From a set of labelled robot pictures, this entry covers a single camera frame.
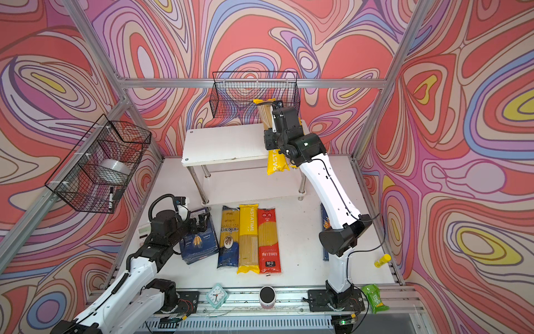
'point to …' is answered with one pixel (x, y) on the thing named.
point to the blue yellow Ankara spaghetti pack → (229, 250)
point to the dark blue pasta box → (196, 245)
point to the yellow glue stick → (384, 259)
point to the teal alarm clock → (217, 296)
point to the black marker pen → (111, 197)
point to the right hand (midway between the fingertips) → (274, 138)
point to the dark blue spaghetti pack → (325, 226)
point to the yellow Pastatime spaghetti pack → (248, 239)
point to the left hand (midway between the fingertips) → (201, 214)
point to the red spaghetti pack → (268, 242)
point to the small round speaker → (267, 296)
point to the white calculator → (143, 232)
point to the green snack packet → (373, 292)
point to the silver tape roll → (115, 165)
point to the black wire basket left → (94, 172)
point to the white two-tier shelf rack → (229, 164)
